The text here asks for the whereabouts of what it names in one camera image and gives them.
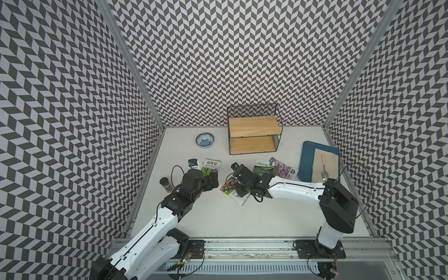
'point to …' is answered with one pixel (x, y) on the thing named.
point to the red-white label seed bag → (210, 166)
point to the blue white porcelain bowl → (205, 140)
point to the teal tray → (307, 159)
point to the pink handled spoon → (324, 175)
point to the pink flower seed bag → (284, 171)
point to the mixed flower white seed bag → (228, 189)
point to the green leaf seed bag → (263, 167)
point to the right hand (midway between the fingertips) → (240, 185)
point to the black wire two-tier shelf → (254, 128)
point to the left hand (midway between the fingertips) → (208, 176)
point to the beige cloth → (331, 165)
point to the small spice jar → (166, 184)
